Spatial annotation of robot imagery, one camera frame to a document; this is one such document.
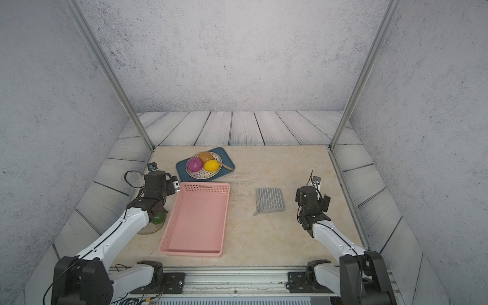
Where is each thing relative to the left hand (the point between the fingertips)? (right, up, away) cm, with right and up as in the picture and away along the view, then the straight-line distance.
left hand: (167, 180), depth 85 cm
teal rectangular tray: (-3, +5, +26) cm, 27 cm away
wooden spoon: (+22, +6, +25) cm, 34 cm away
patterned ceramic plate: (+11, +1, +22) cm, 25 cm away
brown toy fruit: (+12, +11, +25) cm, 29 cm away
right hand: (+66, -5, +1) cm, 67 cm away
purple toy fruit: (+6, +7, +19) cm, 22 cm away
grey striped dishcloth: (+46, -11, +10) cm, 48 cm away
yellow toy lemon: (+15, +6, +22) cm, 28 cm away
